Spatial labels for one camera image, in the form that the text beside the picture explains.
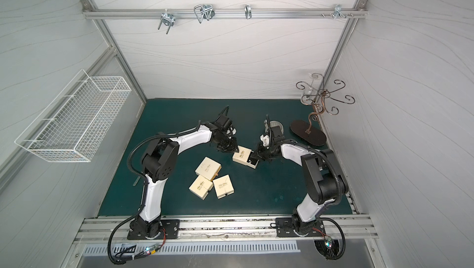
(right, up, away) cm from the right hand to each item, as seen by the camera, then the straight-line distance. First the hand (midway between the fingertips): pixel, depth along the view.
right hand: (251, 154), depth 92 cm
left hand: (-7, +1, +2) cm, 8 cm away
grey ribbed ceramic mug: (+14, +15, +9) cm, 23 cm away
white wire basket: (-69, +16, -23) cm, 74 cm away
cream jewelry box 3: (-14, -13, -10) cm, 21 cm away
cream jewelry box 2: (-23, -13, -10) cm, 28 cm away
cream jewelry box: (-21, -6, -4) cm, 22 cm away
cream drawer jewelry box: (-5, -1, -1) cm, 5 cm away
